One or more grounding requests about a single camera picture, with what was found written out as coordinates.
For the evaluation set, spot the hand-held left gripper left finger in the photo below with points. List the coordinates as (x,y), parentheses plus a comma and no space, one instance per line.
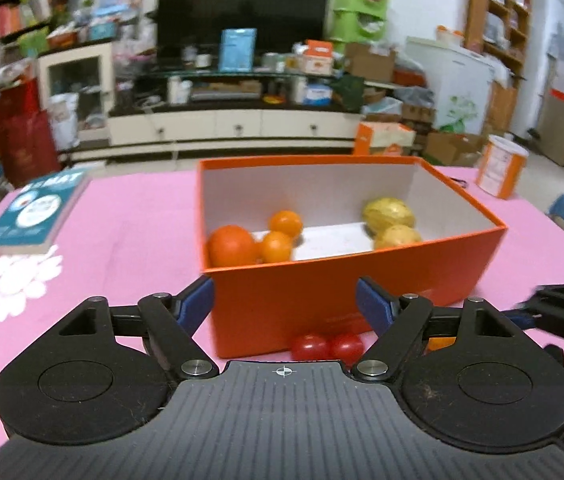
(197,305)

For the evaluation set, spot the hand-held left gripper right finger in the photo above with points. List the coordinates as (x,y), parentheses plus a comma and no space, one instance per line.
(374,305)

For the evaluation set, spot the red tomato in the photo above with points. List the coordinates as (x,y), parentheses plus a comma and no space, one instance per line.
(309,347)
(346,346)

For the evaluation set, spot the orange cardboard box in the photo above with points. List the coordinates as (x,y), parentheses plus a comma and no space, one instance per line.
(312,290)

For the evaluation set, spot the large orange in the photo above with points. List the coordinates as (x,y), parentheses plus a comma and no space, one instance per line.
(232,246)

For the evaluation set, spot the yellow-green pear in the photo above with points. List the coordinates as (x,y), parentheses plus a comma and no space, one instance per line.
(388,214)
(396,238)

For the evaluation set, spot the small orange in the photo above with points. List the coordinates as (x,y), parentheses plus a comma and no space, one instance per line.
(277,247)
(286,222)
(441,344)

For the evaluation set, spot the orange and white canister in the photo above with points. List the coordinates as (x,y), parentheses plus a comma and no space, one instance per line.
(501,167)

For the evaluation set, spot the white and black TV stand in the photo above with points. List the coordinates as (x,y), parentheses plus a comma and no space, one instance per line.
(237,127)

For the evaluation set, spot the teal book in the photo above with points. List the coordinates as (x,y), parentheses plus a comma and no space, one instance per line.
(37,210)

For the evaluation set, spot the clear plastic bin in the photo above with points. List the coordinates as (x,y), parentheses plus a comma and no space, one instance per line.
(384,107)

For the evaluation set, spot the dark green gift bag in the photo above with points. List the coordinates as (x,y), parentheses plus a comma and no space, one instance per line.
(349,95)

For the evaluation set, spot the blue and white box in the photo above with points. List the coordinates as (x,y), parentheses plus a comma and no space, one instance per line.
(318,95)

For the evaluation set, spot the silver media player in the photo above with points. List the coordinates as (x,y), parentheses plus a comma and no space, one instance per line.
(227,89)

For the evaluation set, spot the yellow and orange rings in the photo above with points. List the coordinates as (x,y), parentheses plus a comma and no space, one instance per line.
(274,98)

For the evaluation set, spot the silver pouch bag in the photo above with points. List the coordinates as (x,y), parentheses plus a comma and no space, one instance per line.
(64,120)

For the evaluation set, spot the white fridge with green print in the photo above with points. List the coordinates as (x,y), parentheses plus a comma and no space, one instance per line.
(454,90)

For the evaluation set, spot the red gift bag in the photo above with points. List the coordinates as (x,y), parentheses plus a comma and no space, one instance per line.
(24,140)

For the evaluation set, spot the brown cardboard box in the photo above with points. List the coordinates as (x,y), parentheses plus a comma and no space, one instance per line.
(369,62)

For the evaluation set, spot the white glass-door cabinet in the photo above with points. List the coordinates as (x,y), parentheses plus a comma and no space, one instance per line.
(77,90)

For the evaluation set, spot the orange and white small box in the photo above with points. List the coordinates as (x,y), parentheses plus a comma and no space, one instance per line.
(319,57)

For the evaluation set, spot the blue standing card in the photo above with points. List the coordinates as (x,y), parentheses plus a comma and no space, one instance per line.
(237,50)

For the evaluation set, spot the orange lidded white container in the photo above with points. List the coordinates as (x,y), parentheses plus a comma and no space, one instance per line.
(449,35)

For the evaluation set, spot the green stacked plastic bins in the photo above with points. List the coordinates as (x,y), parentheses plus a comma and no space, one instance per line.
(359,15)

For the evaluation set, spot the wooden shelf unit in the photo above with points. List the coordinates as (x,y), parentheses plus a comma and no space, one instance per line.
(476,10)

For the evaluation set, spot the black television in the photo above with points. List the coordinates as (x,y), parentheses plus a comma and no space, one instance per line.
(242,5)

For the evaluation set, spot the bookshelf with books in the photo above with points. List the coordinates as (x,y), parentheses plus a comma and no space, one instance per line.
(17,15)

